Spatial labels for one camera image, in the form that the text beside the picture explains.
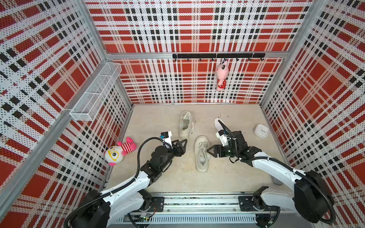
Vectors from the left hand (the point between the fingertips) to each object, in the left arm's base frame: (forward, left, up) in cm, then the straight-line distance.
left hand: (185, 140), depth 80 cm
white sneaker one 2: (-5, -10, -10) cm, 15 cm away
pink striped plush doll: (-4, +43, -8) cm, 44 cm away
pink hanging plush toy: (+41, -24, +19) cm, 51 cm away
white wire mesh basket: (+21, +63, +6) cm, 66 cm away
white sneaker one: (+21, 0, -14) cm, 25 cm away
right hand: (-4, -16, -6) cm, 18 cm away
